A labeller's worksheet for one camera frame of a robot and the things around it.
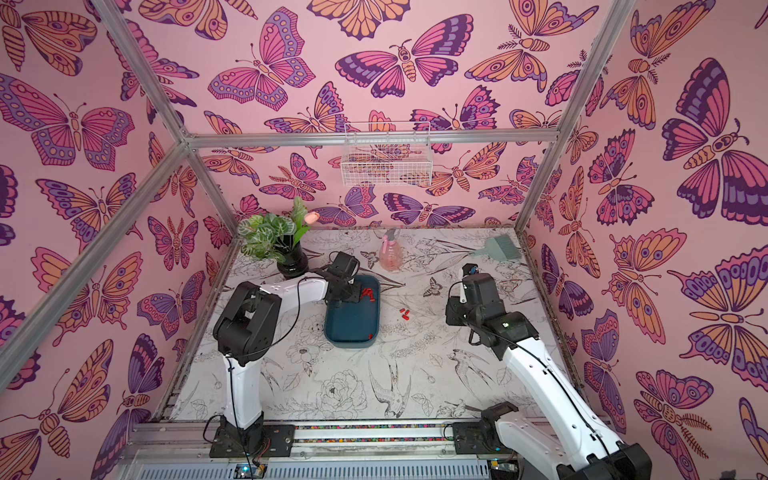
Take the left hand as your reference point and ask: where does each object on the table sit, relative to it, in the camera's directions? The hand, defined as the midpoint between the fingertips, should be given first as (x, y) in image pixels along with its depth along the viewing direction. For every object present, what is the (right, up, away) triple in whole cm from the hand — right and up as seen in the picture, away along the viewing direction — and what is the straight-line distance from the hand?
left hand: (360, 292), depth 101 cm
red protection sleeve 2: (+14, -6, -4) cm, 16 cm away
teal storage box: (-1, -9, -9) cm, 13 cm away
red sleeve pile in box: (+3, 0, -1) cm, 4 cm away
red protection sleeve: (+15, -7, -6) cm, 18 cm away
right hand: (+25, 0, -23) cm, 34 cm away
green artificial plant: (-24, +18, -16) cm, 34 cm away
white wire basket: (+9, +45, -6) cm, 46 cm away
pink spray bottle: (+11, +12, +12) cm, 20 cm away
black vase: (-20, +10, -6) cm, 23 cm away
